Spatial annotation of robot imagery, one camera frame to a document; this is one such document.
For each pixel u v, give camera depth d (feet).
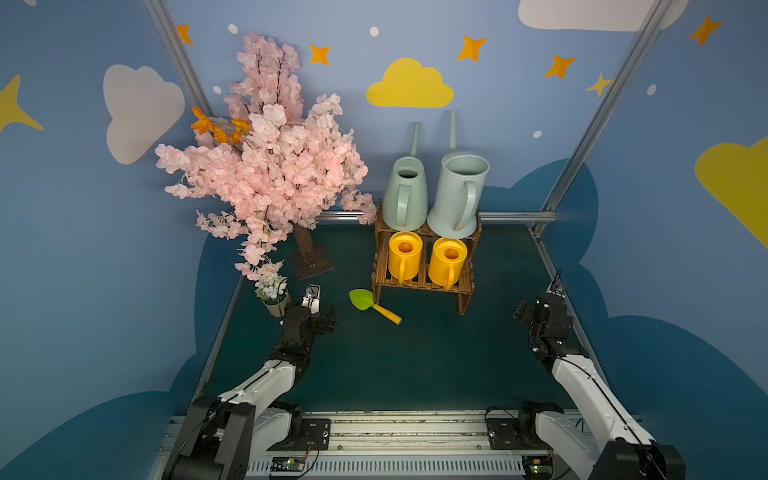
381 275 2.91
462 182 2.25
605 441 1.37
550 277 3.60
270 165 2.39
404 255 2.62
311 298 2.45
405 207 2.36
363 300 3.23
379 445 2.40
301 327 2.18
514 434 2.43
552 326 2.09
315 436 2.41
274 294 2.84
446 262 2.57
